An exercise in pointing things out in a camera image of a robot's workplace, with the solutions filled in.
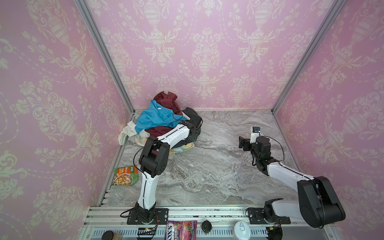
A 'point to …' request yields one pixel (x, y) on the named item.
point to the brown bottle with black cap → (109, 235)
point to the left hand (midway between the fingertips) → (190, 136)
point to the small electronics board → (146, 231)
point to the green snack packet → (125, 176)
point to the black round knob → (206, 226)
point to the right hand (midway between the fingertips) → (248, 136)
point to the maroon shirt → (170, 101)
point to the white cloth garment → (130, 130)
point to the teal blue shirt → (156, 115)
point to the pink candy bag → (182, 230)
